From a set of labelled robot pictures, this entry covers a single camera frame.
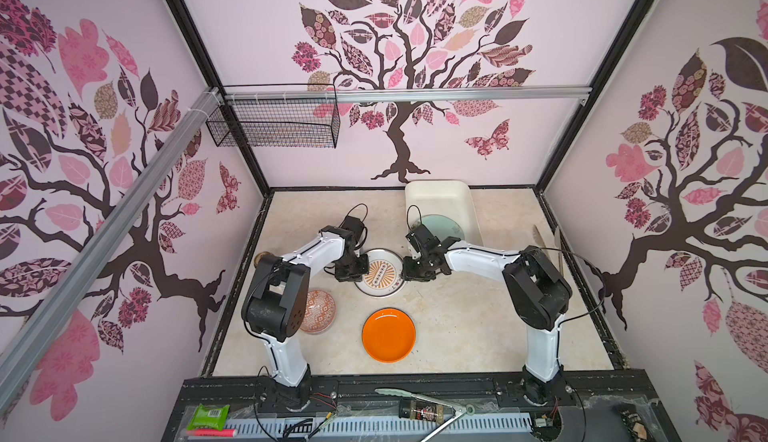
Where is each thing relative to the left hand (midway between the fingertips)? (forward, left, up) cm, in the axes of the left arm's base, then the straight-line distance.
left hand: (361, 280), depth 91 cm
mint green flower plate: (+22, -28, -2) cm, 36 cm away
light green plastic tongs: (-35, -26, 0) cm, 43 cm away
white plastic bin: (+36, -33, -1) cm, 49 cm away
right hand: (+3, -13, 0) cm, 13 cm away
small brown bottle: (-34, -16, +2) cm, 38 cm away
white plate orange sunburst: (+3, -7, -2) cm, 8 cm away
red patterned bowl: (-10, +12, 0) cm, 15 cm away
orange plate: (-16, -8, -3) cm, 18 cm away
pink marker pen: (-38, +33, -1) cm, 50 cm away
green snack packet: (-35, +34, -1) cm, 49 cm away
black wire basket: (+43, +21, +31) cm, 57 cm away
